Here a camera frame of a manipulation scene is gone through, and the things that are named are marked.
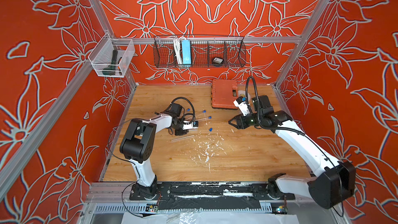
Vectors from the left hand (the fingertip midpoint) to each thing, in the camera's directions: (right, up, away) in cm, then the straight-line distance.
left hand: (186, 126), depth 97 cm
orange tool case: (+26, +22, +10) cm, 36 cm away
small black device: (+20, +42, -1) cm, 47 cm away
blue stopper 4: (+16, -2, -2) cm, 16 cm away
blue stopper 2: (+3, +12, -14) cm, 18 cm away
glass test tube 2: (+11, +4, +3) cm, 12 cm away
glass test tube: (+8, +6, +7) cm, 12 cm away
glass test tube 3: (-2, -6, -6) cm, 8 cm away
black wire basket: (+30, +51, +4) cm, 59 cm away
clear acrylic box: (-43, +42, -9) cm, 61 cm away
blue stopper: (+12, +9, +7) cm, 16 cm away
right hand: (+24, +7, -20) cm, 32 cm away
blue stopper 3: (+16, +5, +3) cm, 17 cm away
